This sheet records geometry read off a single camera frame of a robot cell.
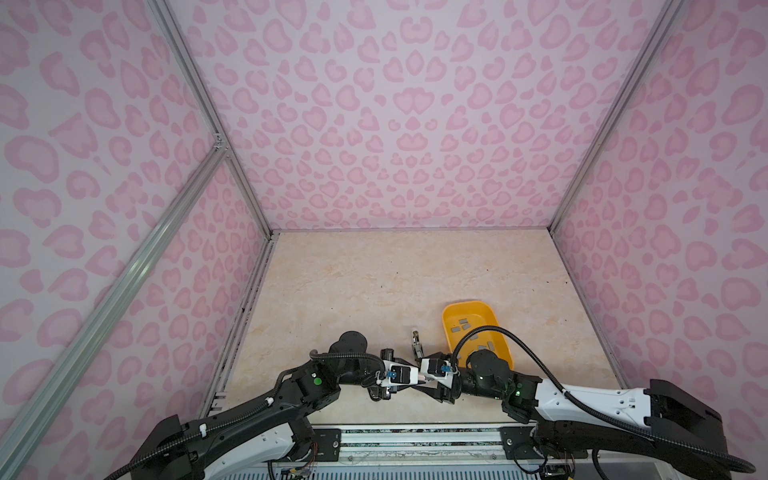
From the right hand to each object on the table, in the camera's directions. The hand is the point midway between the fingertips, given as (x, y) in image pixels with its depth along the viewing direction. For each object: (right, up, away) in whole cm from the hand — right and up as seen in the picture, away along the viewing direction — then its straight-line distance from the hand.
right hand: (417, 371), depth 72 cm
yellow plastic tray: (+15, +8, +23) cm, 28 cm away
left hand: (+1, +3, -5) cm, 6 cm away
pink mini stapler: (0, +1, -7) cm, 7 cm away
